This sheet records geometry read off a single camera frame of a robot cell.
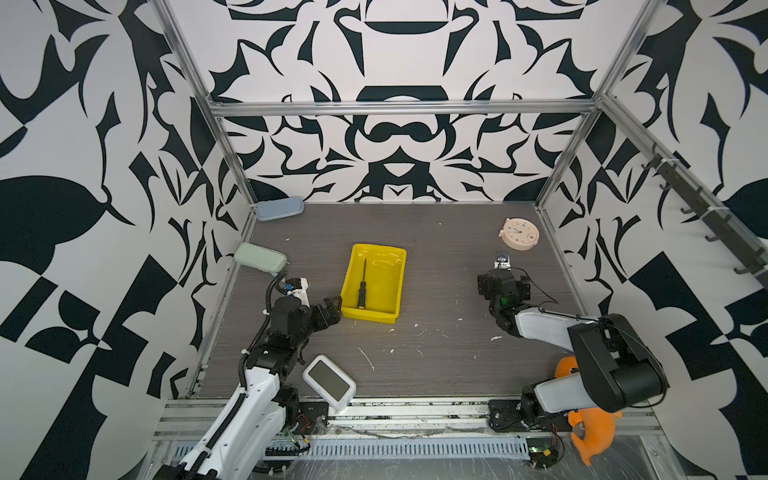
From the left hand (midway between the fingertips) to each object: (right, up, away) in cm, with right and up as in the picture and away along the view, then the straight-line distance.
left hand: (329, 297), depth 83 cm
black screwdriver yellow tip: (+8, -1, +10) cm, 13 cm away
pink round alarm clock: (+63, +17, +26) cm, 70 cm away
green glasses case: (-26, +10, +19) cm, 34 cm away
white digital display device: (+1, -20, -6) cm, 21 cm away
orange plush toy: (+65, -26, -13) cm, 71 cm away
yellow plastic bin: (+15, +2, +14) cm, 20 cm away
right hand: (+52, +6, +9) cm, 53 cm away
